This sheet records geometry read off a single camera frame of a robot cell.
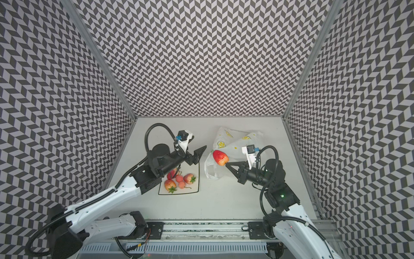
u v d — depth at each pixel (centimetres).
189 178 83
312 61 85
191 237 72
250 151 60
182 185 83
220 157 65
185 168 65
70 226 39
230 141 85
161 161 51
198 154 60
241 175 58
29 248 37
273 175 49
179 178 87
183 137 55
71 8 71
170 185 81
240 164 61
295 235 56
